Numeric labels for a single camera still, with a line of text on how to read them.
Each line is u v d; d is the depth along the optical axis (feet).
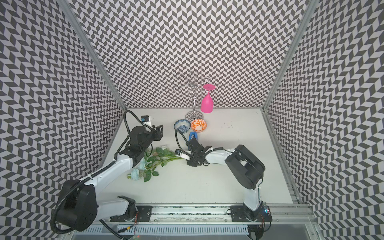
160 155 2.87
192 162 2.34
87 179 1.44
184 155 2.66
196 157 2.32
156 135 2.45
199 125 3.44
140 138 2.09
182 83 2.47
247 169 1.60
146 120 2.35
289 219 2.38
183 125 3.45
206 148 2.33
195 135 3.23
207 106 2.99
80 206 1.32
